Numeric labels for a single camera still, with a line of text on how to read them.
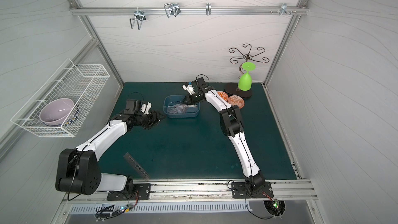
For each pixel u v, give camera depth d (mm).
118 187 601
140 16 784
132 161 836
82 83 782
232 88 1177
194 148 917
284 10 768
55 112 618
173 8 763
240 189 733
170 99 1038
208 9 790
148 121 752
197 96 920
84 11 785
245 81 903
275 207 716
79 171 410
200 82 879
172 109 1049
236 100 1072
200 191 751
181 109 1038
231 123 664
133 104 687
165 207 703
